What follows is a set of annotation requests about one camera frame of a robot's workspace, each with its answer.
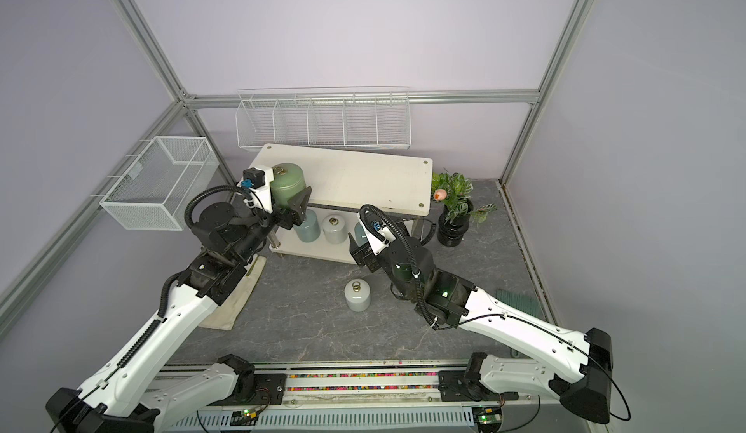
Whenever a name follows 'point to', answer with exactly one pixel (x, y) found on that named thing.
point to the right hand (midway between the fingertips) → (370, 223)
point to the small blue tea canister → (360, 237)
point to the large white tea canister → (357, 294)
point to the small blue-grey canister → (309, 230)
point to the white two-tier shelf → (344, 183)
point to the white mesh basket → (164, 185)
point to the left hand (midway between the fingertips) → (296, 183)
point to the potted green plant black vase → (453, 190)
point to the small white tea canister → (335, 228)
